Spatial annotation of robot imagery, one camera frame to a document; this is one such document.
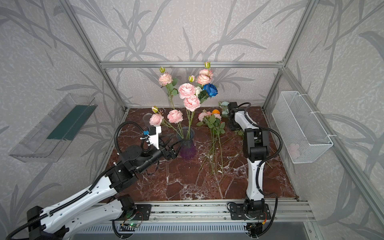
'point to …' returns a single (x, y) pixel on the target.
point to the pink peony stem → (156, 119)
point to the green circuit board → (134, 224)
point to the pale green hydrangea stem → (224, 105)
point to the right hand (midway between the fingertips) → (239, 123)
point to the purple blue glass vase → (186, 134)
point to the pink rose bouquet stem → (212, 119)
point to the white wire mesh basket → (303, 136)
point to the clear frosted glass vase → (146, 118)
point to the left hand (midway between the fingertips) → (181, 135)
